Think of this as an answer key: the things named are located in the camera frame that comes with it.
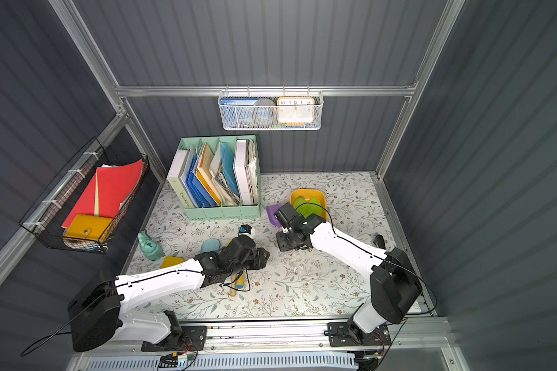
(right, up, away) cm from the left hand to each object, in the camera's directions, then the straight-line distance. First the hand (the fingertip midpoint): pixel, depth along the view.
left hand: (264, 254), depth 81 cm
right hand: (+9, +5, +3) cm, 10 cm away
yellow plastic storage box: (+19, +22, +27) cm, 40 cm away
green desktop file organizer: (-20, +28, +10) cm, 36 cm away
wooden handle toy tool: (-9, -6, -12) cm, 16 cm away
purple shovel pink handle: (+2, +15, +8) cm, 17 cm away
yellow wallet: (-49, +12, -17) cm, 53 cm away
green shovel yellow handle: (+21, +16, +24) cm, 35 cm away
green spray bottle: (-43, +1, +4) cm, 44 cm away
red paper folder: (-49, +23, -8) cm, 55 cm away
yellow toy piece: (-39, -6, +10) cm, 41 cm away
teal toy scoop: (-24, 0, +15) cm, 29 cm away
